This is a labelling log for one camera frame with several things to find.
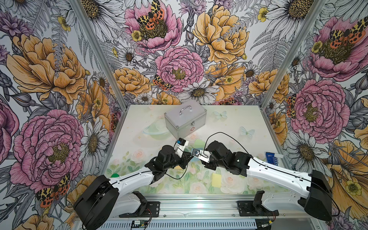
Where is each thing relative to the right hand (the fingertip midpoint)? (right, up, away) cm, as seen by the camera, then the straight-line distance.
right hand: (204, 157), depth 78 cm
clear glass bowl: (-31, +12, +29) cm, 44 cm away
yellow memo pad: (+7, -16, +5) cm, 18 cm away
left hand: (-7, -1, +3) cm, 8 cm away
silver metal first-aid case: (-11, +21, +16) cm, 28 cm away
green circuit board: (-33, -31, -7) cm, 46 cm away
